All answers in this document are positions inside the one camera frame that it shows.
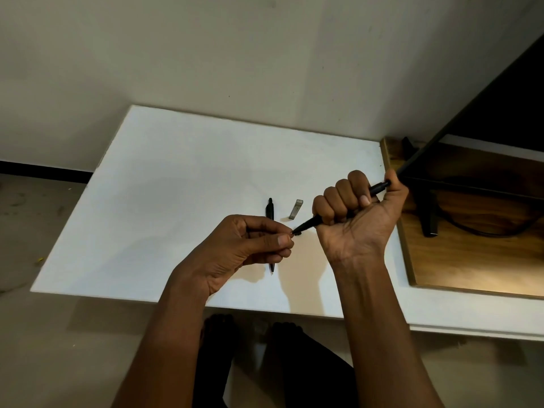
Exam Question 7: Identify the black television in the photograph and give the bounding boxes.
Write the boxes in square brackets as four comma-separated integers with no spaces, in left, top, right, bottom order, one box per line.
[396,33,544,200]

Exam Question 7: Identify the black mechanical pencil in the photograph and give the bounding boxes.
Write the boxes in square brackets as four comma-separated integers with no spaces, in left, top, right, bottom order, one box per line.
[290,179,392,236]
[265,197,276,275]

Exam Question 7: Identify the person's black trousers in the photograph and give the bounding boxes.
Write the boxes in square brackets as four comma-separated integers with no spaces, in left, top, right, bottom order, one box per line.
[192,314,359,408]

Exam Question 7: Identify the person's right forearm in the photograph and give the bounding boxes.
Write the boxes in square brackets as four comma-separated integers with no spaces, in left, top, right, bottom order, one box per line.
[332,258,445,408]

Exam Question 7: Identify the black skirting board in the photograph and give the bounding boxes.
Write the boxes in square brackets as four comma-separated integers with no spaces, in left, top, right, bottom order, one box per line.
[0,160,94,185]

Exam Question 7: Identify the person's right hand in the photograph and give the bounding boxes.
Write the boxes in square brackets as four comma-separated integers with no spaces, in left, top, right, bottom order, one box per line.
[312,168,410,267]

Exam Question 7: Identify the black television foot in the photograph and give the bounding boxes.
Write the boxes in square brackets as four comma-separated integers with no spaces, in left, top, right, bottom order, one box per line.
[401,136,439,238]

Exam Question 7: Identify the black cable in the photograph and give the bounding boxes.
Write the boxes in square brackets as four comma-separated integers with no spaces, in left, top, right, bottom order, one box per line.
[436,206,544,239]

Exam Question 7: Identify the person's left hand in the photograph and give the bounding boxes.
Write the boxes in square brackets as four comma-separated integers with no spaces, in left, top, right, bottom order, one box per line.
[167,214,295,299]

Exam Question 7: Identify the brown wooden board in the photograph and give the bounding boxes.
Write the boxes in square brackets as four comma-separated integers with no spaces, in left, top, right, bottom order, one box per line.
[380,137,544,299]

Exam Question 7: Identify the person's left forearm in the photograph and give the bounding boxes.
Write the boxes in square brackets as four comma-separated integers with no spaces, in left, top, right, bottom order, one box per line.
[111,271,211,408]

